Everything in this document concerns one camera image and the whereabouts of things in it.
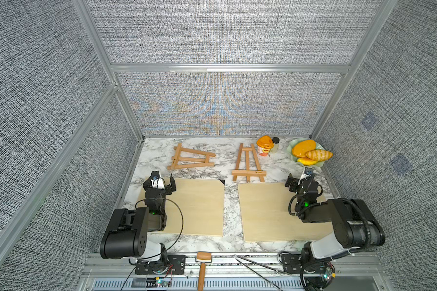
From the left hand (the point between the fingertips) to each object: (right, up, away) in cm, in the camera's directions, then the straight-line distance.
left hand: (163, 173), depth 88 cm
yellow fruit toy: (+76, +5, +14) cm, 78 cm away
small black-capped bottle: (+60, +18, +18) cm, 65 cm away
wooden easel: (+2, +7, +16) cm, 17 cm away
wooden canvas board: (+49, -20, -2) cm, 53 cm away
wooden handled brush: (+20, -33, -14) cm, 41 cm away
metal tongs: (+34, -34, -12) cm, 50 cm away
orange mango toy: (+76, +13, +18) cm, 79 cm away
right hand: (+68, +1, +3) cm, 68 cm away
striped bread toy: (+82, +9, +12) cm, 83 cm away
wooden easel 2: (+43, -1, +11) cm, 44 cm away
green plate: (+69, +11, +18) cm, 72 cm away
